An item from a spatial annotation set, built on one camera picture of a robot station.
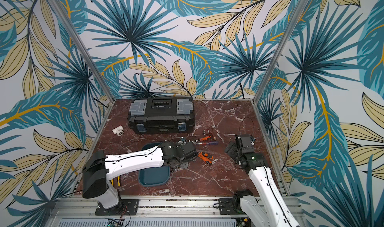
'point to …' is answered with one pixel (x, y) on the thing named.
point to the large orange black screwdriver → (206, 157)
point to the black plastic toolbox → (161, 115)
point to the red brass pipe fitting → (207, 131)
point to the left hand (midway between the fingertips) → (181, 163)
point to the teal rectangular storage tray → (153, 176)
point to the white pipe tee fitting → (118, 130)
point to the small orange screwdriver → (206, 138)
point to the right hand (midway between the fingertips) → (232, 151)
